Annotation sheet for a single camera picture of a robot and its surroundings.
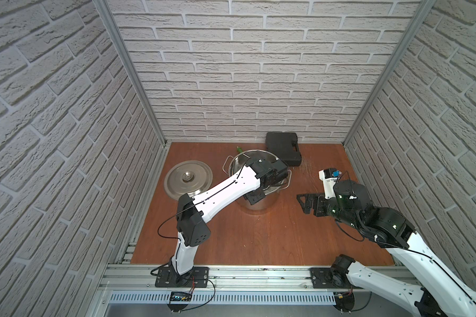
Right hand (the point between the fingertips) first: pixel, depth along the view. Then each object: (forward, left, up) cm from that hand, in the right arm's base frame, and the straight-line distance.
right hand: (310, 195), depth 66 cm
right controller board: (-29, -11, -27) cm, 41 cm away
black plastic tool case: (+45, -3, -22) cm, 50 cm away
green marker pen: (+47, +23, -25) cm, 58 cm away
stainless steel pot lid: (+27, +51, -24) cm, 63 cm away
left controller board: (-23, +49, -29) cm, 62 cm away
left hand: (+10, +23, -7) cm, 26 cm away
